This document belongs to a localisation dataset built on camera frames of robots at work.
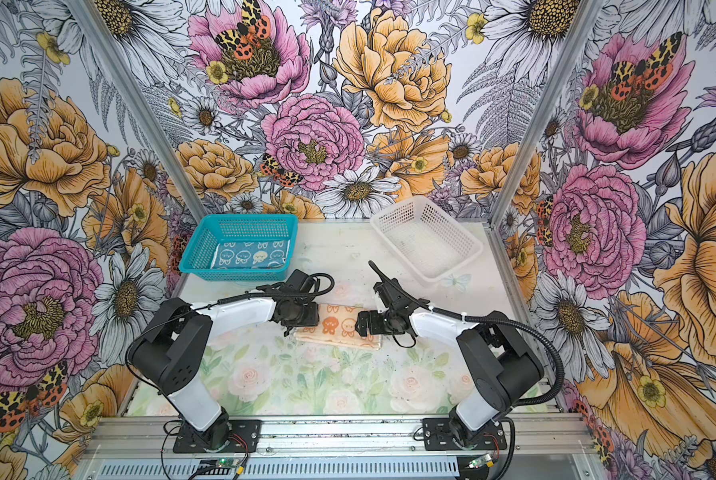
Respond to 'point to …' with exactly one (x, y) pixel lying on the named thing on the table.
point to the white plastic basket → (426, 237)
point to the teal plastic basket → (216, 228)
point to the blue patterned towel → (251, 254)
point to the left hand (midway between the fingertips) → (309, 326)
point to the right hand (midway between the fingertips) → (371, 335)
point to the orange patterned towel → (337, 325)
